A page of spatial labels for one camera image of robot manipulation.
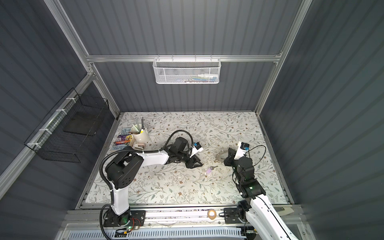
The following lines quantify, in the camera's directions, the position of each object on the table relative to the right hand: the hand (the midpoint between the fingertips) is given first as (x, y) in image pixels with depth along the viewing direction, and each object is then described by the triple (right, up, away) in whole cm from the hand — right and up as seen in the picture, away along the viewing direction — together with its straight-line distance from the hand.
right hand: (231, 150), depth 79 cm
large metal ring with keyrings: (-6, -3, +4) cm, 8 cm away
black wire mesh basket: (-83, +10, -6) cm, 84 cm away
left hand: (-16, -9, +11) cm, 21 cm away
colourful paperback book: (-69, +4, +23) cm, 73 cm away
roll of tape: (-11, -33, -5) cm, 35 cm away
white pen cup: (-55, +8, +17) cm, 59 cm away
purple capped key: (-11, -14, +11) cm, 21 cm away
